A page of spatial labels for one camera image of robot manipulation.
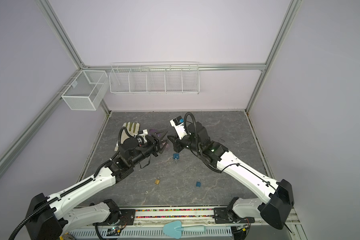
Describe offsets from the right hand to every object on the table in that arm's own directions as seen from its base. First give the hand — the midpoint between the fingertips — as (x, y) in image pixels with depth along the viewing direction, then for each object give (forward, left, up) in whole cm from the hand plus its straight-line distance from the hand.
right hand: (168, 137), depth 69 cm
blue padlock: (+6, -1, -28) cm, 29 cm away
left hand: (0, -1, 0) cm, 1 cm away
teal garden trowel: (-33, -2, -28) cm, 43 cm away
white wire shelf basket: (+47, +13, +1) cm, 49 cm away
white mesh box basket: (+42, +59, -4) cm, 72 cm away
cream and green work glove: (+27, +32, -28) cm, 50 cm away
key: (+2, -1, -29) cm, 29 cm away
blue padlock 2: (-11, -15, -30) cm, 35 cm away
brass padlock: (-10, +9, -29) cm, 32 cm away
